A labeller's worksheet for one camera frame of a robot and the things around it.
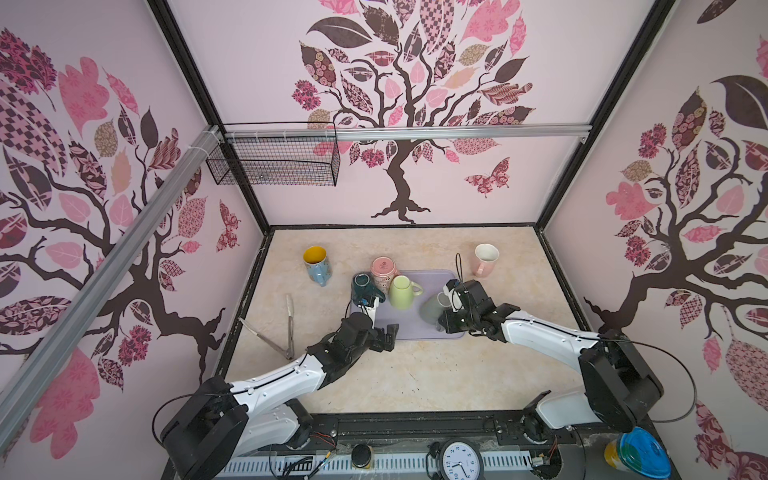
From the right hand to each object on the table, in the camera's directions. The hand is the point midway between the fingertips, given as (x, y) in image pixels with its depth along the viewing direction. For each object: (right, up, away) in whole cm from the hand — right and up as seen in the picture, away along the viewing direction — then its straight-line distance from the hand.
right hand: (440, 316), depth 89 cm
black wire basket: (-53, +52, +6) cm, 74 cm away
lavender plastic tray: (-9, -4, +6) cm, 11 cm away
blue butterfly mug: (-39, +15, +9) cm, 43 cm away
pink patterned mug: (+18, +18, +14) cm, 29 cm away
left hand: (-17, -3, -4) cm, 18 cm away
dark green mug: (-24, +9, +3) cm, 25 cm away
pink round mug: (-18, +14, +4) cm, 23 cm away
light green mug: (-12, +7, +3) cm, 14 cm away
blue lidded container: (+39, -24, -25) cm, 52 cm away
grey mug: (-2, +3, 0) cm, 4 cm away
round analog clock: (+2, -29, -20) cm, 36 cm away
